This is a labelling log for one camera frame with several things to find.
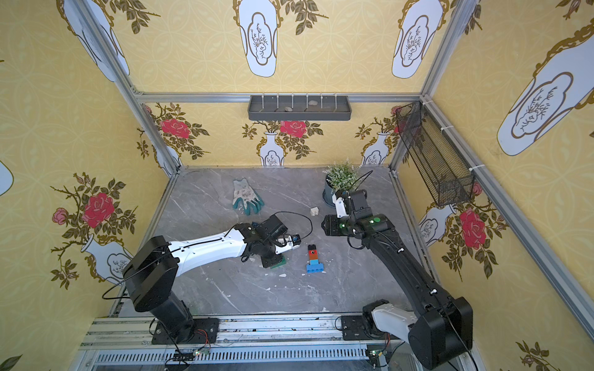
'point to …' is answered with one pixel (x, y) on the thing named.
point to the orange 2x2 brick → (313, 256)
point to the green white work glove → (247, 196)
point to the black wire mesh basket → (443, 168)
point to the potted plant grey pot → (328, 192)
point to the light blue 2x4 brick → (315, 268)
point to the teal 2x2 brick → (314, 262)
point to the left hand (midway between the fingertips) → (280, 254)
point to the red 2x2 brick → (313, 252)
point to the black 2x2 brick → (312, 247)
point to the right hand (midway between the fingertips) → (328, 225)
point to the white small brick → (314, 211)
